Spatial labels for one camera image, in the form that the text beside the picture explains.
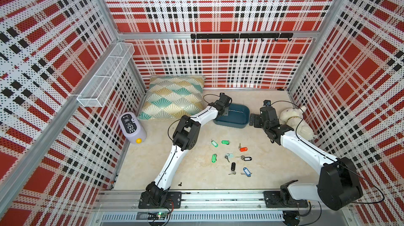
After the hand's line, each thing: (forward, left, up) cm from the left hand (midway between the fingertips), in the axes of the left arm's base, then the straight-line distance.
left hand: (225, 109), depth 108 cm
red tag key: (-29, -9, -1) cm, 30 cm away
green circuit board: (-61, +34, +1) cm, 70 cm away
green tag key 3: (-34, +8, -1) cm, 35 cm away
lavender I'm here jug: (-20, +55, +10) cm, 59 cm away
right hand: (-16, -19, +13) cm, 28 cm away
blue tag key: (-42, -9, -1) cm, 43 cm away
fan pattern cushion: (-2, +34, +15) cm, 37 cm away
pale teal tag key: (-33, 0, -1) cm, 33 cm away
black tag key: (-34, -10, -1) cm, 36 cm away
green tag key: (-24, +1, -1) cm, 24 cm away
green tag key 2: (-26, +7, -2) cm, 27 cm away
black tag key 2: (-39, -2, -1) cm, 39 cm away
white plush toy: (-11, -40, +6) cm, 42 cm away
